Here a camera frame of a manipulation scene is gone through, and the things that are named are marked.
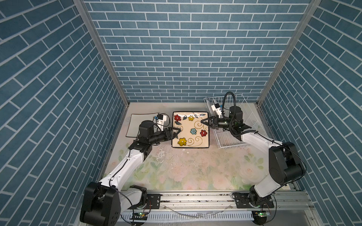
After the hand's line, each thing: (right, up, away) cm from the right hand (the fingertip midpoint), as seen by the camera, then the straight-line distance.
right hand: (204, 122), depth 79 cm
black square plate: (-6, -6, -1) cm, 9 cm away
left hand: (-13, -5, -3) cm, 14 cm away
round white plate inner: (+10, +15, +20) cm, 27 cm away
